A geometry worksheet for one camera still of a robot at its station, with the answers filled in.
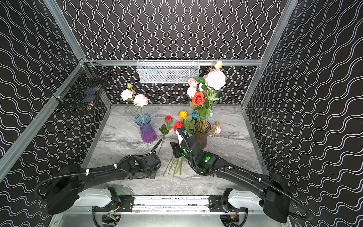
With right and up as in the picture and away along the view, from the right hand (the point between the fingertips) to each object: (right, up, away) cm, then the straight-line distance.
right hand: (175, 141), depth 76 cm
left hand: (-10, -20, +6) cm, 23 cm away
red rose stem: (-9, +5, +27) cm, 29 cm away
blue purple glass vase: (-21, +1, +27) cm, 35 cm away
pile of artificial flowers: (+7, +10, +28) cm, 30 cm away
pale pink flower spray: (-20, +23, +3) cm, 30 cm away
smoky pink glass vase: (+16, +7, +9) cm, 19 cm away
